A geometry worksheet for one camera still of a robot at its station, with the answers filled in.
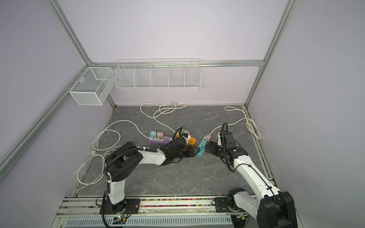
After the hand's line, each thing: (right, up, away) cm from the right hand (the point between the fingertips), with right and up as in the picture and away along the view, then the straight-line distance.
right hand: (212, 149), depth 84 cm
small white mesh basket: (-81, +39, +13) cm, 91 cm away
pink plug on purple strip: (-33, +7, +10) cm, 35 cm away
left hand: (-7, -3, +4) cm, 9 cm away
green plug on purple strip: (-38, +8, +11) cm, 40 cm away
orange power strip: (-12, +2, +12) cm, 17 cm away
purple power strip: (-30, +3, +12) cm, 33 cm away
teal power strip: (-5, -2, +7) cm, 9 cm away
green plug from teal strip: (-4, +2, +5) cm, 7 cm away
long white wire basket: (-35, +50, +15) cm, 62 cm away
